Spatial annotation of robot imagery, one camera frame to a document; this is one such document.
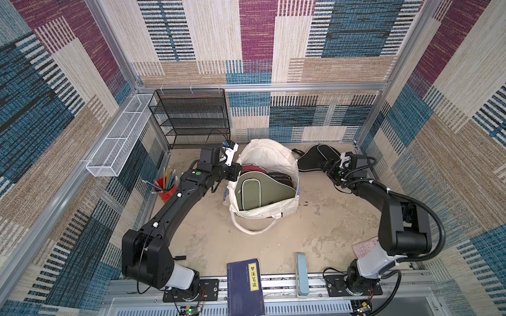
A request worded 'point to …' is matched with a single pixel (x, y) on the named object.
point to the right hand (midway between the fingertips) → (324, 170)
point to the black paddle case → (309, 161)
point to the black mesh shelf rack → (191, 117)
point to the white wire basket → (112, 157)
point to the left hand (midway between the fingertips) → (242, 166)
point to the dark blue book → (244, 289)
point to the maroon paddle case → (248, 168)
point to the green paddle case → (256, 189)
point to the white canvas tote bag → (276, 157)
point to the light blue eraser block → (303, 286)
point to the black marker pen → (180, 257)
